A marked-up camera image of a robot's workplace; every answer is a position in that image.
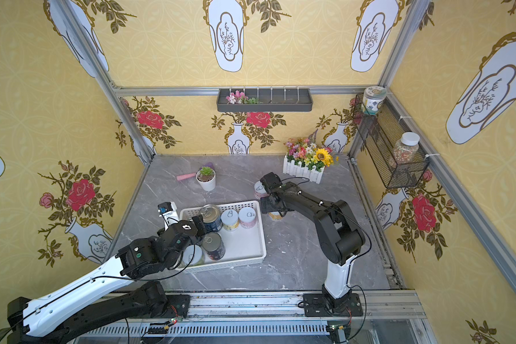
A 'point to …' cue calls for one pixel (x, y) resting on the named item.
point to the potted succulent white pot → (206, 178)
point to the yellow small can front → (275, 216)
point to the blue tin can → (211, 216)
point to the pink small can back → (259, 191)
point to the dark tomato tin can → (213, 246)
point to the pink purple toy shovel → (190, 175)
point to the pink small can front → (247, 218)
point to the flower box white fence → (304, 159)
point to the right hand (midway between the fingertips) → (279, 202)
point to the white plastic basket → (243, 246)
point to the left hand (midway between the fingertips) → (185, 219)
